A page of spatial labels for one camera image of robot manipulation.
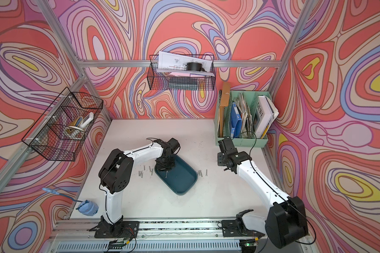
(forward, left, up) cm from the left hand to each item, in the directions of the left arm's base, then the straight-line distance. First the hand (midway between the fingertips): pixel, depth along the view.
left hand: (171, 170), depth 93 cm
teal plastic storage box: (-5, -6, -1) cm, 8 cm away
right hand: (-1, -31, +12) cm, 33 cm away
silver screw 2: (-1, -21, -1) cm, 21 cm away
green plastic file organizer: (+23, -43, +23) cm, 54 cm away
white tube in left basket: (+11, +36, +34) cm, 51 cm away
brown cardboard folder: (+23, -30, +33) cm, 50 cm away
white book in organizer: (+23, -54, +26) cm, 64 cm away
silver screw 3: (+2, +14, +1) cm, 14 cm away
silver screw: (-3, -18, 0) cm, 18 cm away
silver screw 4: (-1, +12, 0) cm, 12 cm away
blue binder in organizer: (+21, -38, +19) cm, 48 cm away
